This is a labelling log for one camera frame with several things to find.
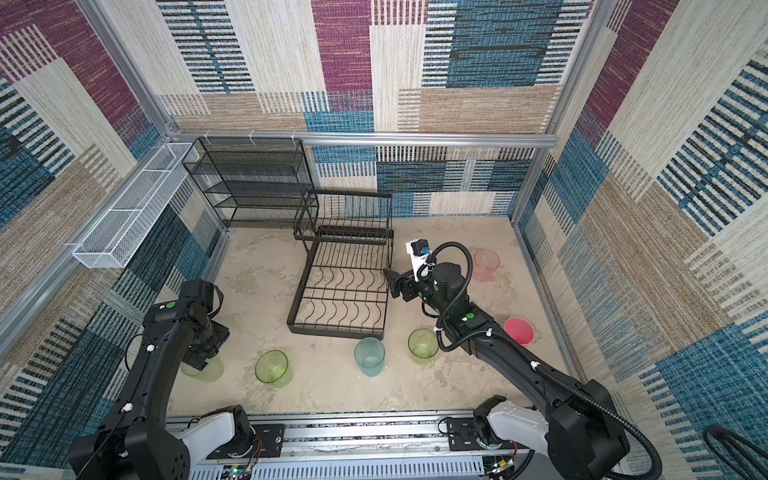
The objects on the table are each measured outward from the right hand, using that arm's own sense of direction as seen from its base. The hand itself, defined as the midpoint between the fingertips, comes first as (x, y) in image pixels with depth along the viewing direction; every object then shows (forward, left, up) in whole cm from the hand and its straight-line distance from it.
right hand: (400, 267), depth 78 cm
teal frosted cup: (-17, +9, -15) cm, 24 cm away
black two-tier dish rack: (+6, +19, -21) cm, 29 cm away
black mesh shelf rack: (+44, +51, -5) cm, 67 cm away
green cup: (-17, +36, -23) cm, 46 cm away
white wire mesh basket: (+4, +67, +11) cm, 68 cm away
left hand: (-15, +48, -10) cm, 51 cm away
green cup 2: (-13, -6, -22) cm, 26 cm away
